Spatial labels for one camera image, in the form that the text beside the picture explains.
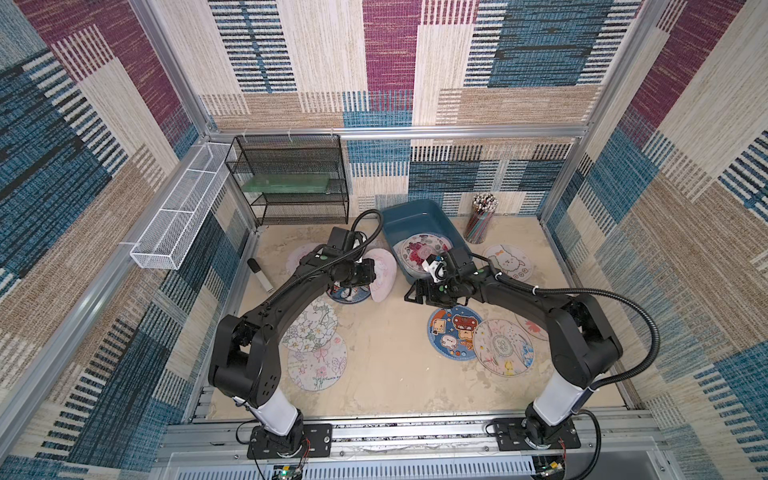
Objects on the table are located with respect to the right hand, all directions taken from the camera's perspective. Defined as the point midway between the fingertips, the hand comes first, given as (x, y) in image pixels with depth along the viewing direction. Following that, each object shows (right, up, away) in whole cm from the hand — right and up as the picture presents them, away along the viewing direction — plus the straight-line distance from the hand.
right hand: (420, 302), depth 89 cm
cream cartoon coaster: (+24, -13, 0) cm, 28 cm away
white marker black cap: (-53, +9, +12) cm, 55 cm away
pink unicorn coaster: (-10, +9, +4) cm, 14 cm away
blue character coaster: (+10, -9, +2) cm, 14 cm away
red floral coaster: (0, +15, +19) cm, 25 cm away
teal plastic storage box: (+4, +28, +31) cm, 42 cm away
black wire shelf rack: (-41, +47, +13) cm, 64 cm away
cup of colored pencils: (+22, +29, +11) cm, 38 cm away
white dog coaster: (+34, +12, +19) cm, 41 cm away
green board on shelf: (-41, +36, +5) cm, 55 cm away
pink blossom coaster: (-28, -18, -4) cm, 34 cm away
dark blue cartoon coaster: (-23, +1, +10) cm, 25 cm away
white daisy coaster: (-32, -8, +3) cm, 33 cm away
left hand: (-12, +8, -2) cm, 15 cm away
